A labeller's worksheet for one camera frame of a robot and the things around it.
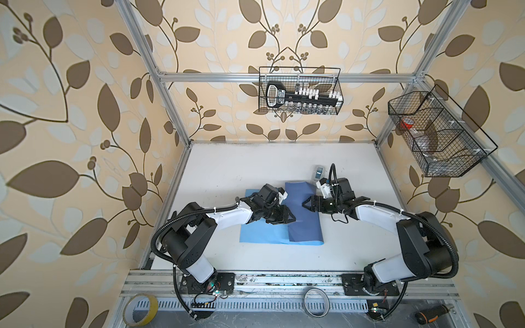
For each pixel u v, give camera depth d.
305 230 0.81
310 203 0.82
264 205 0.72
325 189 0.85
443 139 0.74
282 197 0.83
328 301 0.72
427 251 0.44
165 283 0.76
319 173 1.01
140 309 0.69
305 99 0.83
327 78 0.91
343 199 0.72
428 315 0.67
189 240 0.45
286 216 0.78
